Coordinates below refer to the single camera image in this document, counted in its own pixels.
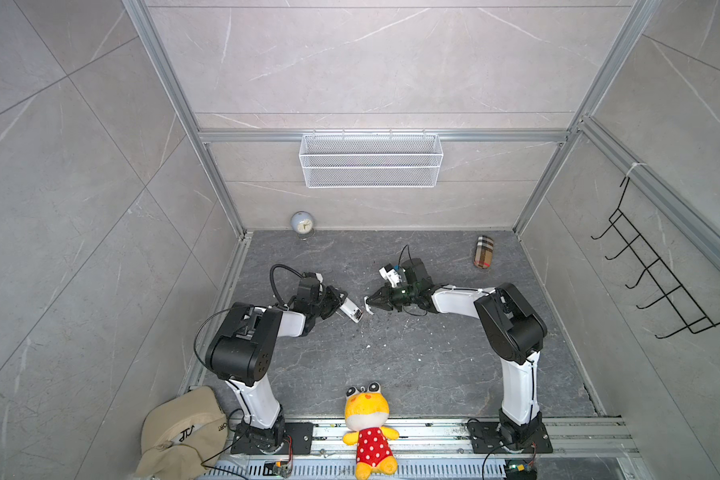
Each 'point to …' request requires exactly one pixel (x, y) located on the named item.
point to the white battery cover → (367, 307)
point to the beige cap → (182, 436)
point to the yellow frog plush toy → (366, 410)
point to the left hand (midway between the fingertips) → (347, 287)
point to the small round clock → (303, 224)
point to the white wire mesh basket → (366, 161)
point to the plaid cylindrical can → (483, 255)
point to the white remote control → (350, 308)
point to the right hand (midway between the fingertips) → (367, 300)
